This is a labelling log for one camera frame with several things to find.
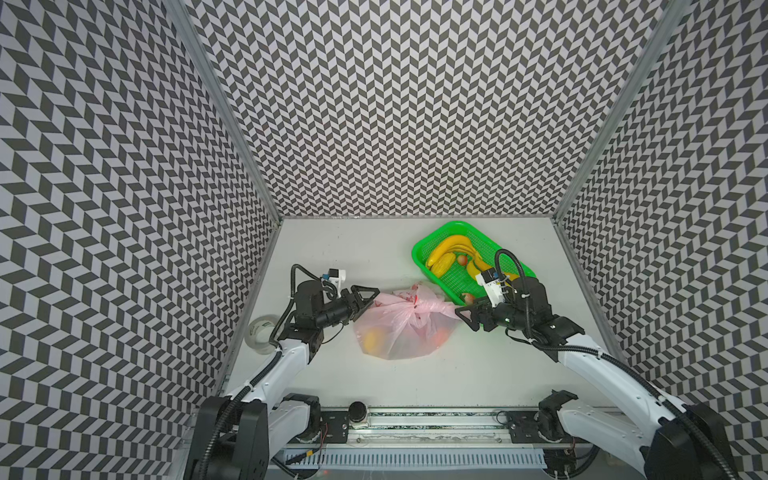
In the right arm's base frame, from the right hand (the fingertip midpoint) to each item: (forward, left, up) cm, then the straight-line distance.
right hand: (466, 315), depth 80 cm
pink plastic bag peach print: (-4, +16, +4) cm, 17 cm away
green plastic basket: (+25, -2, -8) cm, 27 cm away
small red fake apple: (+25, -4, -9) cm, 26 cm away
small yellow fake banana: (+22, -7, -10) cm, 25 cm away
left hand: (+4, +24, +4) cm, 25 cm away
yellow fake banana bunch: (+22, +4, -4) cm, 23 cm away
